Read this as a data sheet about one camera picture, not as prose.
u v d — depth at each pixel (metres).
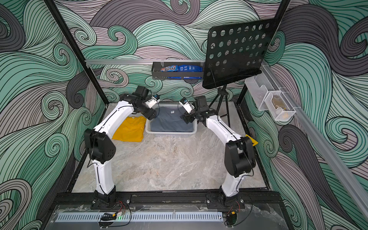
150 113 0.80
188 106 0.77
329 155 0.48
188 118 0.80
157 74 0.90
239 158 0.47
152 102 0.81
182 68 0.92
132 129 1.01
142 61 0.95
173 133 0.94
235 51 0.65
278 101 0.69
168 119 1.03
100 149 0.52
